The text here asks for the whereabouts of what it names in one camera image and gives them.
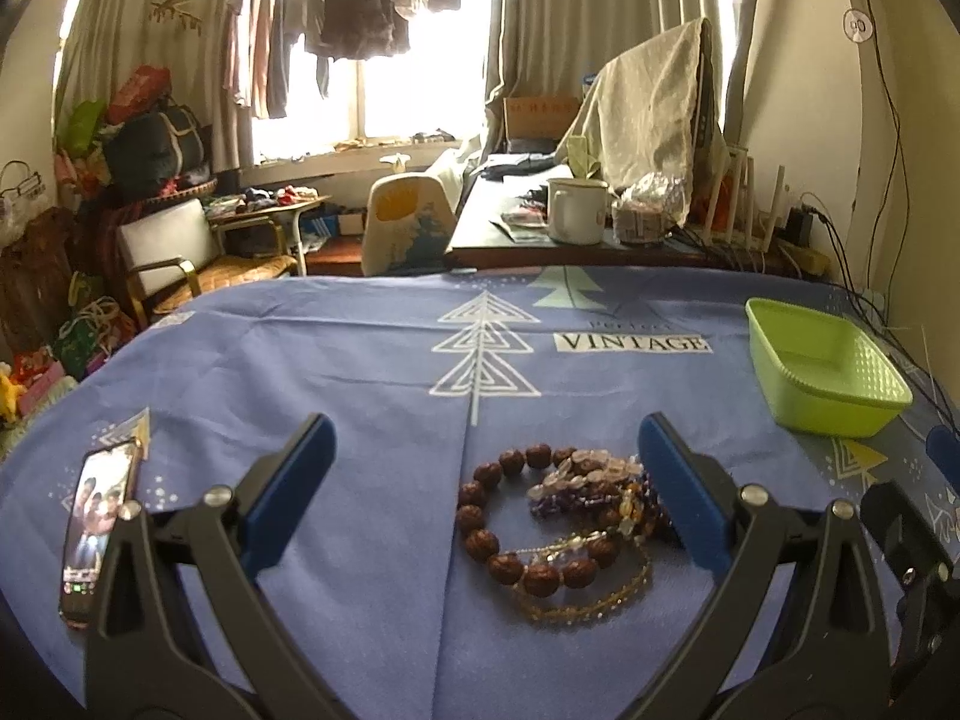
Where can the small wooden side table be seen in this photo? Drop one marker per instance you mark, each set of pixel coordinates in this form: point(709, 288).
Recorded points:
point(284, 220)

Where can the dark duffel bag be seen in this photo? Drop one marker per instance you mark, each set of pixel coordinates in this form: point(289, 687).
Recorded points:
point(152, 150)

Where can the hanging dark jacket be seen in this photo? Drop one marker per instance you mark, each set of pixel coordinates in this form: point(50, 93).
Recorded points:
point(363, 30)

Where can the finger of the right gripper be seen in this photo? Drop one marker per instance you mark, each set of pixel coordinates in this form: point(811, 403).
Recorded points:
point(943, 449)

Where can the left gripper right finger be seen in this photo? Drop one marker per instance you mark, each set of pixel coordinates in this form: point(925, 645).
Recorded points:
point(828, 655)

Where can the wooden armchair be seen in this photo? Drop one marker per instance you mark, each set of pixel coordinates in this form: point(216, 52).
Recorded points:
point(174, 256)

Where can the dark wooden desk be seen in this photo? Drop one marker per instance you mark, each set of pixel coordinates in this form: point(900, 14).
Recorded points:
point(484, 239)

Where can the blue printed tablecloth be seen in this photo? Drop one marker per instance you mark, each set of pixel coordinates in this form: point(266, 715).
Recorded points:
point(424, 379)

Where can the smartphone with lit screen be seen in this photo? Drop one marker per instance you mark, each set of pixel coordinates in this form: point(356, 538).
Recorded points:
point(105, 481)

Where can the beige right curtain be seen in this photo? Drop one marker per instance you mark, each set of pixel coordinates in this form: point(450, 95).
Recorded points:
point(546, 47)

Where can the white enamel mug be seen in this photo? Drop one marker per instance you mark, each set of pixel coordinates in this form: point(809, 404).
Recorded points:
point(576, 211)

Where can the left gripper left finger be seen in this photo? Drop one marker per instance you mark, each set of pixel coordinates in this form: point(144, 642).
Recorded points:
point(145, 657)

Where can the white plastic chair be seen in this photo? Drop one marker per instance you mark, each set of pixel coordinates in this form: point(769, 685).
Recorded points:
point(409, 224)

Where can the green plastic basket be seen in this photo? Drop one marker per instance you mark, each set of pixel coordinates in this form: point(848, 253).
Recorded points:
point(821, 374)

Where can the beige curtain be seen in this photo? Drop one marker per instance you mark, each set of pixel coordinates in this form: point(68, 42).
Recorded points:
point(110, 39)
point(546, 47)

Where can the red bag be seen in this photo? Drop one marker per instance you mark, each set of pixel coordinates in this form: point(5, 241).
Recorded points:
point(143, 89)

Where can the foil wrapped package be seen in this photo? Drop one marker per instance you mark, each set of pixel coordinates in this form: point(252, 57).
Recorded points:
point(646, 212)

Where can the cardboard box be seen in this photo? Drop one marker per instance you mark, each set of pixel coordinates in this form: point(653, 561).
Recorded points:
point(539, 117)

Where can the cloth covered monitor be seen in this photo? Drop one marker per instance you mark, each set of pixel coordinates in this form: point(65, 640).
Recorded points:
point(653, 109)

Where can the beige left curtain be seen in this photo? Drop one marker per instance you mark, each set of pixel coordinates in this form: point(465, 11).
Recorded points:
point(110, 39)

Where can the black power adapter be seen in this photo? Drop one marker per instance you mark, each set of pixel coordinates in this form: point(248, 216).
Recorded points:
point(800, 224)

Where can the white wifi router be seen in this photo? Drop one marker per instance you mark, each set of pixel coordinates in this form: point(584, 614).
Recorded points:
point(733, 217)

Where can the white wall hook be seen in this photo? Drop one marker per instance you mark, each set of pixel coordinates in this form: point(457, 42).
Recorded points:
point(858, 26)

